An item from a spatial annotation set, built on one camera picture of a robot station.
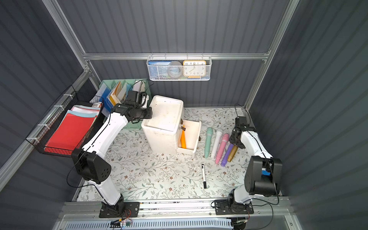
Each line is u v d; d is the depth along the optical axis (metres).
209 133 1.01
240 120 0.71
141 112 0.70
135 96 0.64
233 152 0.85
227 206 0.74
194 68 0.88
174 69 0.87
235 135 0.66
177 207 0.76
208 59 0.89
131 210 0.73
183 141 0.96
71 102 0.79
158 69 0.84
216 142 0.96
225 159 0.90
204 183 0.82
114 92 0.96
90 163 0.45
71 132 0.71
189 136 0.99
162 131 0.75
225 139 0.99
